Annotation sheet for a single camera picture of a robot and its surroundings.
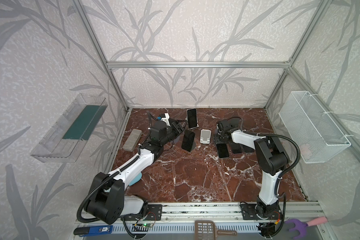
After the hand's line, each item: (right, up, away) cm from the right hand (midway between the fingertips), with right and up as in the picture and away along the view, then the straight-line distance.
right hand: (219, 134), depth 103 cm
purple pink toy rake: (+32, -40, -33) cm, 61 cm away
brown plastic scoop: (-13, -42, -33) cm, 55 cm away
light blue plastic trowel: (-50, -24, -19) cm, 59 cm away
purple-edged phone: (+10, -9, -6) cm, 15 cm away
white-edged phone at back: (-19, +12, +2) cm, 22 cm away
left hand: (-21, +10, -24) cm, 33 cm away
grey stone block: (-58, -3, -6) cm, 58 cm away
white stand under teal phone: (-10, -1, -3) cm, 10 cm away
